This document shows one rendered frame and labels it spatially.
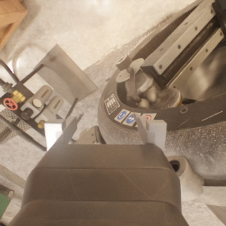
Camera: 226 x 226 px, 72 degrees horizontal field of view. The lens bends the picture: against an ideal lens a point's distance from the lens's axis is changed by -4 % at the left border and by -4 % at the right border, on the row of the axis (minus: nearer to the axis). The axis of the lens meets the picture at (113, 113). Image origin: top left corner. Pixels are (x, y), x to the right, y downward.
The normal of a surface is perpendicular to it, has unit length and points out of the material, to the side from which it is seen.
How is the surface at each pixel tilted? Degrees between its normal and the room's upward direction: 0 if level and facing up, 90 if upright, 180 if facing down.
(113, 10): 0
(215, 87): 3
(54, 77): 0
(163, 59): 38
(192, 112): 90
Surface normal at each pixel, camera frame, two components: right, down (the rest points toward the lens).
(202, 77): 0.07, 0.49
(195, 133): -0.68, -0.52
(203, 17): 0.38, 0.22
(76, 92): -0.11, 0.62
